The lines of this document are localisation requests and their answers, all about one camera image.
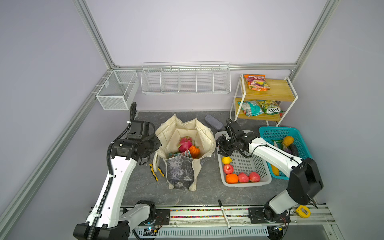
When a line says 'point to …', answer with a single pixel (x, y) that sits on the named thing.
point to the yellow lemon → (226, 160)
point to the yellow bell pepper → (288, 140)
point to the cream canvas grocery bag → (169, 132)
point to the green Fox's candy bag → (270, 107)
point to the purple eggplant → (286, 149)
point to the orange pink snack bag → (257, 82)
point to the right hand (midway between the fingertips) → (213, 148)
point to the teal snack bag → (251, 108)
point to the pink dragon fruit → (185, 143)
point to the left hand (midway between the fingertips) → (158, 145)
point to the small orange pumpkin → (194, 151)
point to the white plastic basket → (242, 164)
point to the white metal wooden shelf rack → (282, 91)
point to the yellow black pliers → (153, 173)
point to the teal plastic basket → (278, 133)
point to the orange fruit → (231, 178)
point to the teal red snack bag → (186, 153)
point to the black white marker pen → (224, 214)
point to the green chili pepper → (277, 141)
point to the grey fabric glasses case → (213, 122)
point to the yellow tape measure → (303, 211)
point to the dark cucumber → (293, 150)
